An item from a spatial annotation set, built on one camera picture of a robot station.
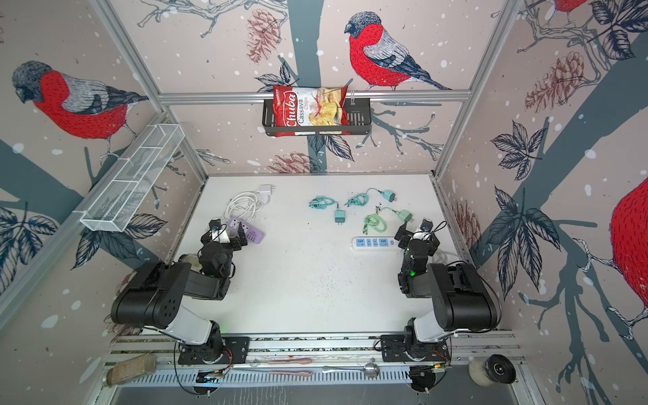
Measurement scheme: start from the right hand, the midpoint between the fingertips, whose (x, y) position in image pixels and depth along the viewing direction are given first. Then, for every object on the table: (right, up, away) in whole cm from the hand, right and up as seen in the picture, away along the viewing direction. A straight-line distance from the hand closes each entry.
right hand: (417, 224), depth 90 cm
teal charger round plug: (-18, +8, +20) cm, 28 cm away
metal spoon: (-21, -38, -21) cm, 48 cm away
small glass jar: (-82, -13, -1) cm, 83 cm away
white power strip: (-14, -8, +5) cm, 17 cm away
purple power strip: (-62, -4, +6) cm, 62 cm away
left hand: (-68, +2, 0) cm, 68 cm away
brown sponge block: (-86, -37, -23) cm, 96 cm away
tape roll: (+9, -33, -29) cm, 45 cm away
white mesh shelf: (-94, +8, -19) cm, 96 cm away
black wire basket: (-21, +42, +5) cm, 47 cm away
